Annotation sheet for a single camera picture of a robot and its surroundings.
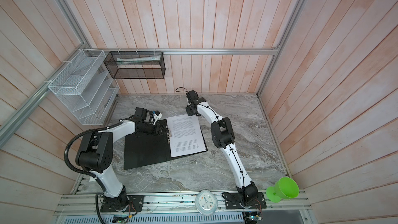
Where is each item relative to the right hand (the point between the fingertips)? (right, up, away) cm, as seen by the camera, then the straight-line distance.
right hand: (191, 110), depth 110 cm
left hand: (-15, -14, -18) cm, 27 cm away
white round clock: (+8, -43, -39) cm, 59 cm away
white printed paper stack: (-3, -16, -12) cm, 20 cm away
